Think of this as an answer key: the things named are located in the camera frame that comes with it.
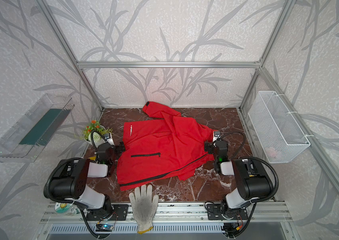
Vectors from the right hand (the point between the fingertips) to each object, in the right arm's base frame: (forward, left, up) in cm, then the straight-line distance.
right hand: (215, 135), depth 95 cm
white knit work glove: (-39, +41, -6) cm, 57 cm away
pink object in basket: (-18, -22, +14) cm, 32 cm away
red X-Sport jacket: (-4, +32, -5) cm, 33 cm away
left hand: (-1, +64, +2) cm, 64 cm away
